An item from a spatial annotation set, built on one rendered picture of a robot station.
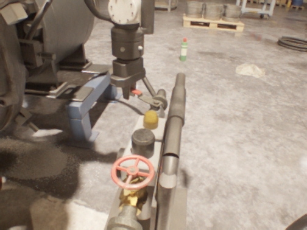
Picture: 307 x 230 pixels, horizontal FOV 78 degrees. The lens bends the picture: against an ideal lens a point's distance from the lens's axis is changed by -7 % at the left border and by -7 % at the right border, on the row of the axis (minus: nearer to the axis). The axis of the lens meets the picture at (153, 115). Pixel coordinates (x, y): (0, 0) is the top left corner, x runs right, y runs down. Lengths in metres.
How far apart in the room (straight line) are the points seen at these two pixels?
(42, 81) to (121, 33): 0.74
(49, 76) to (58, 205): 0.63
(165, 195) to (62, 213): 0.69
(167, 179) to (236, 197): 0.74
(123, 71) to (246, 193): 0.76
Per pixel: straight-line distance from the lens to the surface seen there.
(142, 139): 0.40
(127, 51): 0.54
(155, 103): 0.57
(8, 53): 0.69
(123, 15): 0.50
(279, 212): 1.04
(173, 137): 0.31
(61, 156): 1.13
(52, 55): 0.70
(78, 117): 1.07
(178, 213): 0.88
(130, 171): 0.35
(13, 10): 0.61
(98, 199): 0.93
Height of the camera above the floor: 0.77
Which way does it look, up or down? 35 degrees down
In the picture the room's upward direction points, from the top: 3 degrees clockwise
